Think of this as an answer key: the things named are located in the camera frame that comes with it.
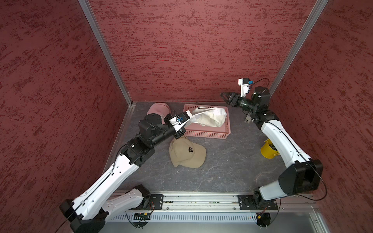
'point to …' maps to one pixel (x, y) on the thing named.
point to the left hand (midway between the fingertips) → (186, 118)
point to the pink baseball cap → (161, 108)
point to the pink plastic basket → (197, 130)
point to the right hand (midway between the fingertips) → (222, 96)
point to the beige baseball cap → (185, 152)
